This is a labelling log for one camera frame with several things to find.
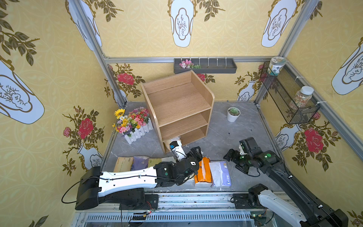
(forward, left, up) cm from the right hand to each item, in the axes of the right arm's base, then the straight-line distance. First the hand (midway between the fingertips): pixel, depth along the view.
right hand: (228, 159), depth 79 cm
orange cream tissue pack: (-4, +61, -5) cm, 61 cm away
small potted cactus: (+36, -9, -2) cm, 37 cm away
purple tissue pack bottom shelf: (-7, +5, -3) cm, 9 cm away
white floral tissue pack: (-1, +34, -1) cm, 34 cm away
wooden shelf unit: (+20, +27, +22) cm, 40 cm away
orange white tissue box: (-10, +14, -2) cm, 18 cm away
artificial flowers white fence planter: (+18, +58, +5) cm, 61 cm away
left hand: (0, +20, +10) cm, 22 cm away
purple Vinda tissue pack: (-2, +51, -5) cm, 51 cm away
